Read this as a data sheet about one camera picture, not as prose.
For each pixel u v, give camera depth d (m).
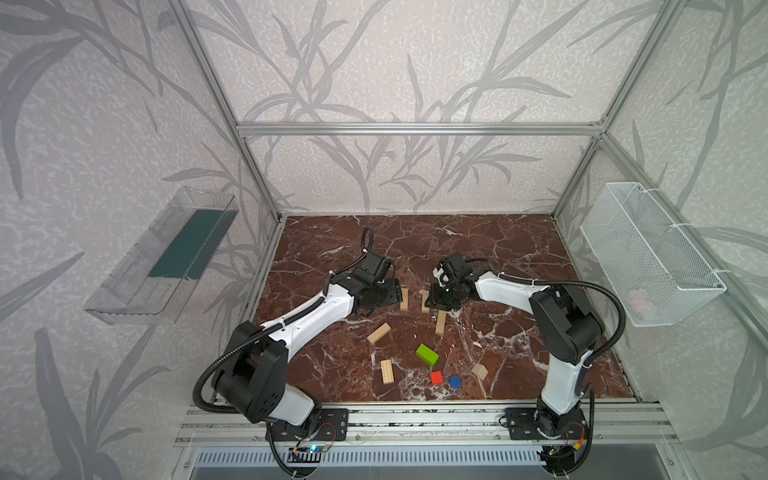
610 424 0.75
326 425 0.73
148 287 0.63
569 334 0.49
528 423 0.73
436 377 0.81
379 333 0.89
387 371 0.81
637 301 0.73
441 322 0.91
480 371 0.81
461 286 0.72
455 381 0.81
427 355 0.84
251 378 0.42
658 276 0.62
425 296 0.93
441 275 0.87
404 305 0.94
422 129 0.96
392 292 0.77
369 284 0.65
